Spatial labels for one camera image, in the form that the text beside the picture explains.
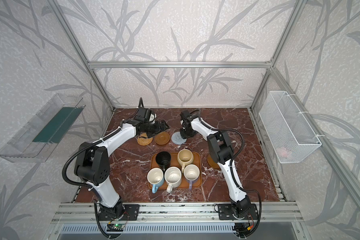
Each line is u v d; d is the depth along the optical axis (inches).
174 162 35.3
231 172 24.4
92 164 18.7
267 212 29.6
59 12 28.5
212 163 24.9
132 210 29.0
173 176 33.1
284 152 28.4
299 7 27.8
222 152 24.2
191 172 33.6
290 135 23.9
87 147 18.5
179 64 37.8
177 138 40.1
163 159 34.9
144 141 39.8
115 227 27.9
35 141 24.8
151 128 31.5
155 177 32.5
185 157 35.8
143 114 29.0
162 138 40.1
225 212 28.9
